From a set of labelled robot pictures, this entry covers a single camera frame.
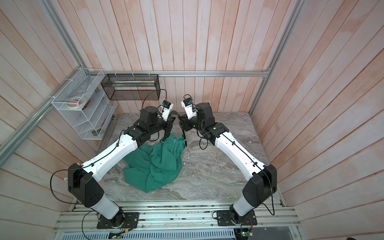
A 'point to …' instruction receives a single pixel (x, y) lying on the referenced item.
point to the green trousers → (150, 166)
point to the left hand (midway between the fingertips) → (174, 119)
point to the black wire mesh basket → (132, 87)
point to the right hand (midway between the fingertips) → (180, 116)
